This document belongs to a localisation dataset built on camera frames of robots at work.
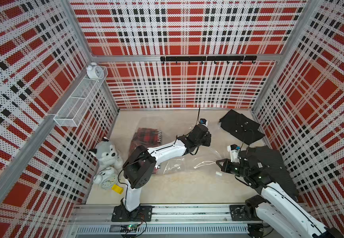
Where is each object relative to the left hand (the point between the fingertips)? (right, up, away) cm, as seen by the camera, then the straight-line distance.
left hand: (210, 135), depth 87 cm
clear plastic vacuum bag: (-25, +3, +19) cm, 31 cm away
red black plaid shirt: (-40, -3, +13) cm, 43 cm away
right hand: (+3, -14, -7) cm, 16 cm away
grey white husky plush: (-57, -9, -11) cm, 59 cm away
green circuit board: (-42, -43, -18) cm, 63 cm away
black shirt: (+28, +4, +21) cm, 35 cm away
